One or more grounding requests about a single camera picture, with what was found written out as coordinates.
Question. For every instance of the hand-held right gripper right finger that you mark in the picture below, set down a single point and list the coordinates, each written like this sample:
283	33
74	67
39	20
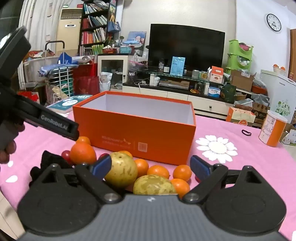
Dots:
200	168

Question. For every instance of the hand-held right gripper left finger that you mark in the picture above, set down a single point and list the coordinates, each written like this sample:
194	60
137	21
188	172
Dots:
101	165

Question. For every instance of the red tomato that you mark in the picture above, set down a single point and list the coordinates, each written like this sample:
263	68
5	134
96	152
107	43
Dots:
66	155
197	179

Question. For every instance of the small mandarin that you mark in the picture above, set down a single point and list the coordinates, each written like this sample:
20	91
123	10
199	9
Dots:
158	171
83	139
181	187
126	153
182	172
142	168

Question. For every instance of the yellow speckled pear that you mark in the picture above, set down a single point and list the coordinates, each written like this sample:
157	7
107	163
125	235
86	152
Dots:
122	170
152	185

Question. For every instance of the large orange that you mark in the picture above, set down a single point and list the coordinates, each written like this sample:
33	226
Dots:
83	154

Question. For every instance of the orange cardboard box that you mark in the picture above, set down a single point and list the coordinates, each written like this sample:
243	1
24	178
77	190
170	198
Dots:
138	129

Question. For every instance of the person's left hand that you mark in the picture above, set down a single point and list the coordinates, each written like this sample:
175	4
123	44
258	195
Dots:
10	149

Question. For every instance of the teal paperback book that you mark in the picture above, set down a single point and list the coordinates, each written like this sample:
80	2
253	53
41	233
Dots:
69	103

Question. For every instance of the black cloth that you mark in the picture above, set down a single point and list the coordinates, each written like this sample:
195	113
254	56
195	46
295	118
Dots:
50	160

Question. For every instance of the red gift bag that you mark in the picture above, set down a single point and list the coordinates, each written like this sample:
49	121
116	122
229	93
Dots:
85	69
85	85

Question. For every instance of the blue shopping bag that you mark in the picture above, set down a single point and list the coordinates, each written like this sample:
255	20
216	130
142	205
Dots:
67	58

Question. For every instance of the orange fruit gift box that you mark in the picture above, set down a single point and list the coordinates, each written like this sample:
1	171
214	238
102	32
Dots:
240	117

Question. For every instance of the white plastic pouch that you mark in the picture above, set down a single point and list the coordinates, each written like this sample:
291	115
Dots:
105	81

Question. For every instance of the white television stand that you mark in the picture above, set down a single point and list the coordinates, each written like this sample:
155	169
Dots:
182	95

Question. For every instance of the blue and white tissue box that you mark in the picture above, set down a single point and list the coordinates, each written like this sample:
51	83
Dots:
214	91

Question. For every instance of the clear plastic storage bin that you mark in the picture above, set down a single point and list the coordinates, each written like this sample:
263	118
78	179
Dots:
244	103

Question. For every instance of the dark green paper bag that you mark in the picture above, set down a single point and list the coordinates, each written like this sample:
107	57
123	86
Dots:
227	92

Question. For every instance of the white glass-door cabinet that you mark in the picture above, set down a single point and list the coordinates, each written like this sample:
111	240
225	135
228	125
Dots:
113	69

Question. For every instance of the orange and white canister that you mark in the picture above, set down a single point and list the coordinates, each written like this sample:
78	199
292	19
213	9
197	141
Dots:
271	129

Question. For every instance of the beige standing air conditioner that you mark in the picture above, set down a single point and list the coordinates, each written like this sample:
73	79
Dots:
69	30

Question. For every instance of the silver media player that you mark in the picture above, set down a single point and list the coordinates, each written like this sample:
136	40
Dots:
173	83

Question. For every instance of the orange and white carton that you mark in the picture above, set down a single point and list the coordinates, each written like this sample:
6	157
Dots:
216	74

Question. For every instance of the brown cardboard box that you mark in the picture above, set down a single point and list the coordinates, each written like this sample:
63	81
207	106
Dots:
240	80

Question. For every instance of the dark bookshelf with books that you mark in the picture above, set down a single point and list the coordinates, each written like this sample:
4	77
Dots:
97	27

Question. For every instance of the blue card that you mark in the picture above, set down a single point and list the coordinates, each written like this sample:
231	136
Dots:
177	65

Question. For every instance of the white small fridge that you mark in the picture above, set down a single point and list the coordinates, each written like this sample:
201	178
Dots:
277	92

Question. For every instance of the blue picture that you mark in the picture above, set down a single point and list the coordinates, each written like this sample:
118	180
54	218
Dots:
136	37

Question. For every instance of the black flat television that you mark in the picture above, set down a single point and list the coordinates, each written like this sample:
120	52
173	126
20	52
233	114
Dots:
196	46

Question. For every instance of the green plastic storage rack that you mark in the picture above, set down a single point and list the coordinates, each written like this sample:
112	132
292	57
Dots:
233	48

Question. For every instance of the white fruit bowl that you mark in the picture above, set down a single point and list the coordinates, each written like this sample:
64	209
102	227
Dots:
278	70

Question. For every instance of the round wall clock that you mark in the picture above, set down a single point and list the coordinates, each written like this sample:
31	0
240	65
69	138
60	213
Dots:
274	22

